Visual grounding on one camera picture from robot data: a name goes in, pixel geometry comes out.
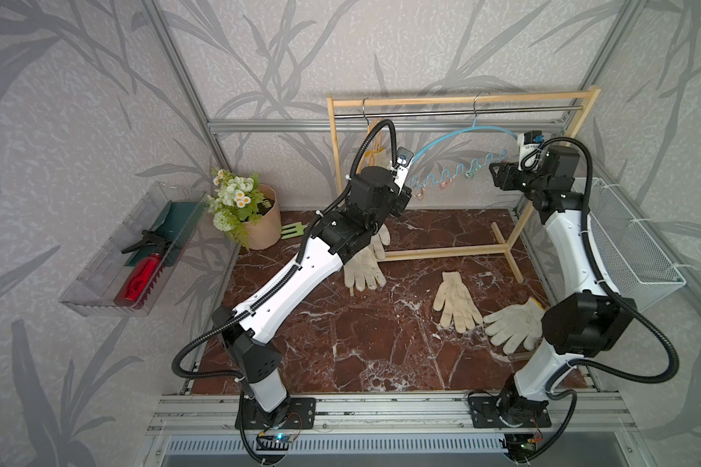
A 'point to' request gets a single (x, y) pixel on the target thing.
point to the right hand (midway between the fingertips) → (500, 162)
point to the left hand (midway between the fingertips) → (398, 175)
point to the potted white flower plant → (242, 206)
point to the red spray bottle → (145, 271)
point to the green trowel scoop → (172, 227)
